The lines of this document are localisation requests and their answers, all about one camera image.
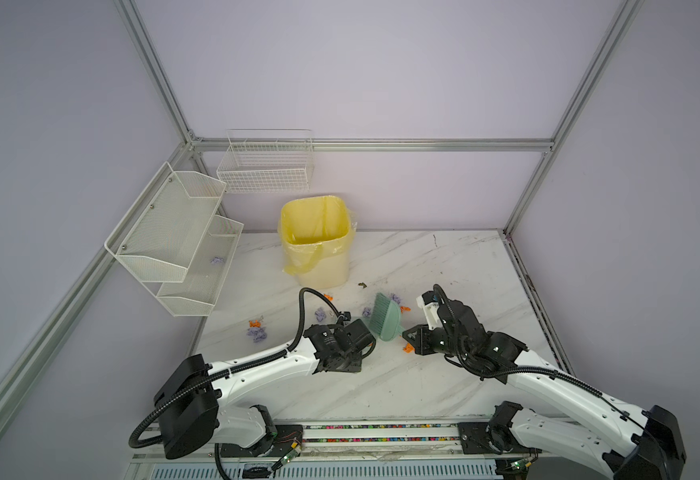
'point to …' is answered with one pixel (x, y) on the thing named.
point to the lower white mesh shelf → (197, 295)
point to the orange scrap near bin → (329, 297)
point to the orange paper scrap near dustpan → (404, 308)
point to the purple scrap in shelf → (217, 260)
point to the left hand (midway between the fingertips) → (348, 362)
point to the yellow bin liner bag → (312, 227)
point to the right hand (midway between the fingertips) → (402, 335)
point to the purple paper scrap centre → (396, 298)
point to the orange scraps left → (255, 324)
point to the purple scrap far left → (257, 333)
